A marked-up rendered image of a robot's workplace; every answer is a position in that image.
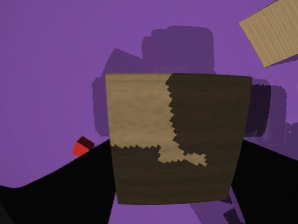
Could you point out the tan triangular block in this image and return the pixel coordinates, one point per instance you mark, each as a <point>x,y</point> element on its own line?
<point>273,31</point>

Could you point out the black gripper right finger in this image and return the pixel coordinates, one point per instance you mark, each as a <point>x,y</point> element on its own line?
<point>266,186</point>

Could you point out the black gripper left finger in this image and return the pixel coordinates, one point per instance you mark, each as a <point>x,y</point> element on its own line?
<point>81,192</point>

